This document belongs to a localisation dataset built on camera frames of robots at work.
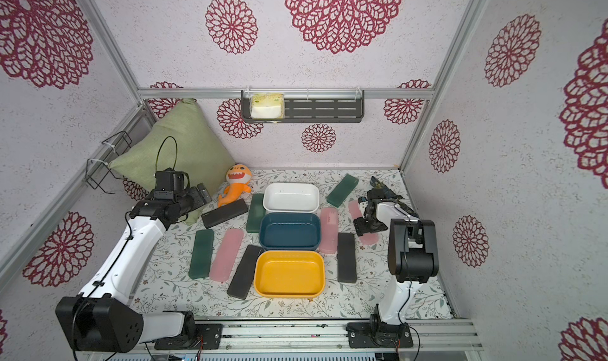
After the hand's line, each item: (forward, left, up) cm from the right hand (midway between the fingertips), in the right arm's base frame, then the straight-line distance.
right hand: (368, 224), depth 98 cm
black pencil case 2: (-25, +49, -1) cm, 55 cm away
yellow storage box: (-21, +32, -1) cm, 38 cm away
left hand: (-4, +63, +22) cm, 67 cm away
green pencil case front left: (-20, +64, +1) cm, 68 cm away
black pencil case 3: (-20, +10, -1) cm, 22 cm away
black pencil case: (+4, +62, +1) cm, 62 cm away
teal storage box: (-3, +33, -1) cm, 33 cm away
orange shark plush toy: (+21, +58, +6) cm, 61 cm away
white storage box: (+15, +34, -1) cm, 37 cm away
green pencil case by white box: (+5, +48, 0) cm, 48 cm away
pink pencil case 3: (+2, +6, +6) cm, 8 cm away
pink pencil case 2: (-2, +16, -2) cm, 17 cm away
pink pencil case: (-14, +57, -1) cm, 58 cm away
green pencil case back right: (+20, +9, -2) cm, 22 cm away
